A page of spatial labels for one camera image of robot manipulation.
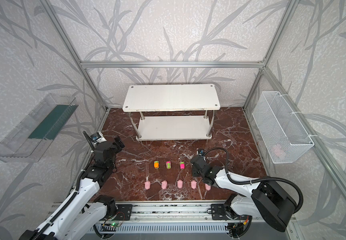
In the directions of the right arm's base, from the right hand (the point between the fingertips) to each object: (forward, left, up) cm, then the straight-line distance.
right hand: (195, 162), depth 89 cm
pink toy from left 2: (-13, +18, 0) cm, 22 cm away
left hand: (+8, +44, +19) cm, 48 cm away
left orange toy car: (-2, +23, +1) cm, 23 cm away
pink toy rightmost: (-14, -6, 0) cm, 15 cm away
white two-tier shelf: (+28, +21, +14) cm, 38 cm away
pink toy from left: (-13, +27, 0) cm, 30 cm away
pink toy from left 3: (-12, +1, -1) cm, 13 cm away
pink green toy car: (-2, +16, +1) cm, 16 cm away
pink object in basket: (-2, -41, +18) cm, 44 cm away
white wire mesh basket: (-3, -35, +32) cm, 48 cm away
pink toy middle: (-12, +9, -1) cm, 15 cm away
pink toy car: (-2, +8, 0) cm, 8 cm away
